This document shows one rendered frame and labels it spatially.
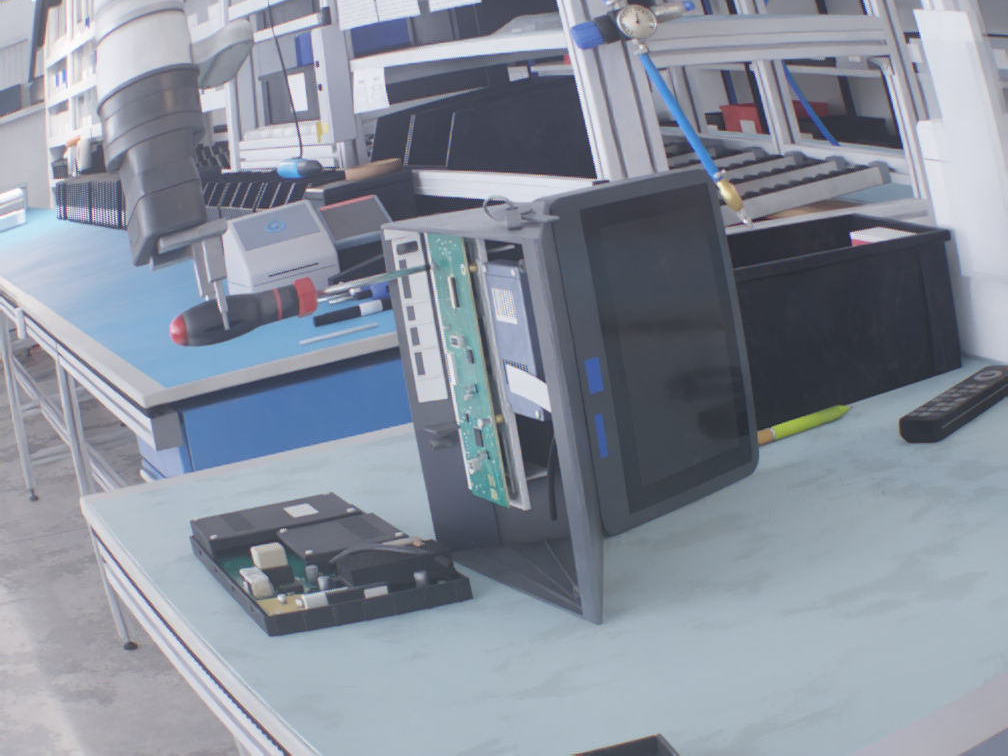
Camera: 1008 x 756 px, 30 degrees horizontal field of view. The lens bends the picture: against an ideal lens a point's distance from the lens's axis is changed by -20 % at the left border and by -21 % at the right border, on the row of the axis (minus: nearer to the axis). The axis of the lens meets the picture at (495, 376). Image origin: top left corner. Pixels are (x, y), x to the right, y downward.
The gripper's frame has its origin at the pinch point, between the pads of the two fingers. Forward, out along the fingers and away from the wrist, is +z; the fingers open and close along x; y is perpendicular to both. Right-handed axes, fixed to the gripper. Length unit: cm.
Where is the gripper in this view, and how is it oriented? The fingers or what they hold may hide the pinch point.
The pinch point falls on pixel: (223, 333)
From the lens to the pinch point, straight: 130.4
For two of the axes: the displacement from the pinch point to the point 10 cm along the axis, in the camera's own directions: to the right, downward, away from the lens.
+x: 2.9, -2.2, -9.3
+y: -9.2, 2.2, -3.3
